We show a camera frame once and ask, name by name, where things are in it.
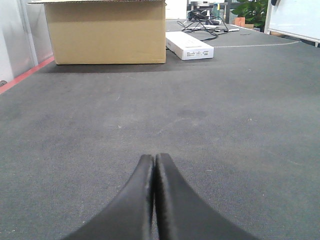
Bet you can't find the long white carton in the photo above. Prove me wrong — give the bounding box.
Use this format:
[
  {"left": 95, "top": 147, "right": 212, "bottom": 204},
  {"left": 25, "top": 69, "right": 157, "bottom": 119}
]
[{"left": 165, "top": 31, "right": 215, "bottom": 61}]

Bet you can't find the tangle of black cables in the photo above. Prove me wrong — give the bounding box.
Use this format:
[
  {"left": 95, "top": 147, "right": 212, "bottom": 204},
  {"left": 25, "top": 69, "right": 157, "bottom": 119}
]
[{"left": 176, "top": 16, "right": 241, "bottom": 42}]

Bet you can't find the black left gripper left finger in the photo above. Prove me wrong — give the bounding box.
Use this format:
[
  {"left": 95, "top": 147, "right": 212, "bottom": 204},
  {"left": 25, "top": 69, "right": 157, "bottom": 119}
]
[{"left": 62, "top": 154, "right": 155, "bottom": 240}]

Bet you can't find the black handheld device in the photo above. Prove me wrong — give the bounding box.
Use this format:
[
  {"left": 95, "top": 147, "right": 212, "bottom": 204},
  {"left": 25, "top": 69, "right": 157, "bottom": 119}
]
[{"left": 187, "top": 9, "right": 212, "bottom": 22}]

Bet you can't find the large cardboard box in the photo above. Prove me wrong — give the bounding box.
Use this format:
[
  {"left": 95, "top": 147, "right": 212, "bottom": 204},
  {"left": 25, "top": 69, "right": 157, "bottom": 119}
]
[{"left": 27, "top": 0, "right": 167, "bottom": 65}]

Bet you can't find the potted plant orange pot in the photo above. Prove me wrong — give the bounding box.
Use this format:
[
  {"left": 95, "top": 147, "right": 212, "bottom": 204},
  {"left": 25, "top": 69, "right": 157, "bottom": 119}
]
[{"left": 231, "top": 0, "right": 269, "bottom": 29}]

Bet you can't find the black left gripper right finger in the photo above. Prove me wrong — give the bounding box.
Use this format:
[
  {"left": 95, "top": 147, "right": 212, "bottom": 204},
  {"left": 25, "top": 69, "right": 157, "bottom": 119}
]
[{"left": 154, "top": 152, "right": 261, "bottom": 240}]

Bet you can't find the white board panel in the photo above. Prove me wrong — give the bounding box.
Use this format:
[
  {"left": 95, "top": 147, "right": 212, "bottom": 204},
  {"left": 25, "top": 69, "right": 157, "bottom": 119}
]
[{"left": 264, "top": 0, "right": 320, "bottom": 48}]

